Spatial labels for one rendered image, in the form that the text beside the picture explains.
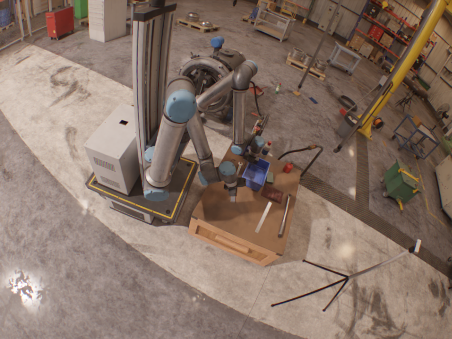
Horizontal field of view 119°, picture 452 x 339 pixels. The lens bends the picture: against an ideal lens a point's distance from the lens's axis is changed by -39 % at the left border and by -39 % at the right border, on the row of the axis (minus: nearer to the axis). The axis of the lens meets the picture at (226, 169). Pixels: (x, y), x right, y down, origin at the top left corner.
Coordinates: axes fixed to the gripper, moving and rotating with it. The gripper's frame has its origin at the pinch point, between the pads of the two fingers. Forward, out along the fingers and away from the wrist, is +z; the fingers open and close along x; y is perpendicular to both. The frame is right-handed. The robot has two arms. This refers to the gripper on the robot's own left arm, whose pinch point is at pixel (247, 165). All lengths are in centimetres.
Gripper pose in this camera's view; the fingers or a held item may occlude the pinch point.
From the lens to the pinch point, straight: 195.6
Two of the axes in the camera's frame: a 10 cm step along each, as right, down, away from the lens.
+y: 3.5, -6.8, 6.4
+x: -9.1, -4.2, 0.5
